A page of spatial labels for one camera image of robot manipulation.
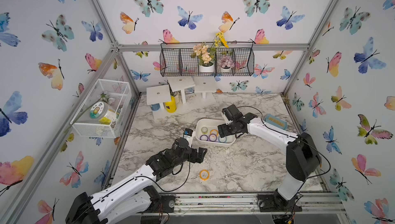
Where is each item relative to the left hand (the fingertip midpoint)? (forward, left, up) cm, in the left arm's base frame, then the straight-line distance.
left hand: (200, 147), depth 77 cm
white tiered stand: (+35, +26, +1) cm, 44 cm away
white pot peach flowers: (+43, -4, +18) cm, 47 cm away
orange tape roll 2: (-9, -2, -15) cm, 17 cm away
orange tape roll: (+16, -8, -13) cm, 23 cm away
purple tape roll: (+13, -2, -14) cm, 19 cm away
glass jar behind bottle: (+42, +15, -6) cm, 45 cm away
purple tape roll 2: (+13, -7, -14) cm, 20 cm away
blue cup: (+34, +31, -10) cm, 47 cm away
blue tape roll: (+11, -14, -14) cm, 23 cm away
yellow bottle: (+32, +19, -6) cm, 37 cm away
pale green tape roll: (+18, -2, -14) cm, 23 cm away
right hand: (+13, -15, -4) cm, 20 cm away
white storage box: (+16, -4, -14) cm, 22 cm away
